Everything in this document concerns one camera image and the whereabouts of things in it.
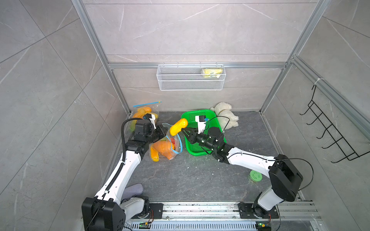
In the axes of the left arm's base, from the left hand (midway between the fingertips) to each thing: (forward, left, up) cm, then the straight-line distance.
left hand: (169, 126), depth 77 cm
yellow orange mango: (+31, +27, -22) cm, 47 cm away
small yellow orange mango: (-3, -4, +2) cm, 6 cm away
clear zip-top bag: (+37, +20, -22) cm, 48 cm away
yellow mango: (-6, +11, -21) cm, 25 cm away
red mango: (-2, -1, -12) cm, 12 cm away
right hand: (-3, -8, +1) cm, 9 cm away
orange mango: (-7, +3, -13) cm, 15 cm away
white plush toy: (+18, -39, -16) cm, 46 cm away
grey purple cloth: (-26, +20, -23) cm, 40 cm away
